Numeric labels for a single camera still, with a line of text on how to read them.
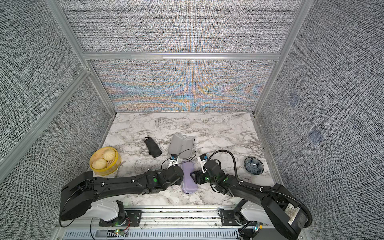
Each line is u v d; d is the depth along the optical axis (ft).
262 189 1.55
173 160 2.35
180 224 2.40
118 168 2.94
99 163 2.81
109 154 2.95
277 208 1.37
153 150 3.19
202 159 2.51
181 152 3.18
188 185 2.56
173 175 1.98
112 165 2.87
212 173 2.17
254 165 2.94
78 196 1.34
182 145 3.29
